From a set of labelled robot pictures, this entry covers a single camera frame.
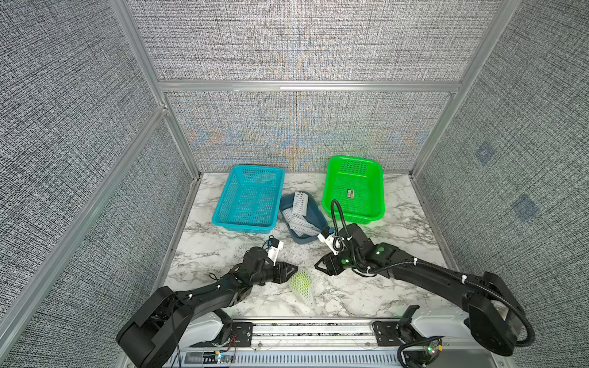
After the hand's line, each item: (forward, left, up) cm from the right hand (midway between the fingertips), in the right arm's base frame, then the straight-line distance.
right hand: (318, 259), depth 79 cm
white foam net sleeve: (-12, +4, -2) cm, 13 cm away
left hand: (-2, +7, -4) cm, 8 cm away
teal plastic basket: (+34, +28, -12) cm, 46 cm away
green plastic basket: (+44, -24, -12) cm, 51 cm away
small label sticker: (+37, -19, -11) cm, 43 cm away
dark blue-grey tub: (+25, -1, -9) cm, 26 cm away
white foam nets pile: (+23, +7, -9) cm, 26 cm away
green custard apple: (-6, +6, -4) cm, 9 cm away
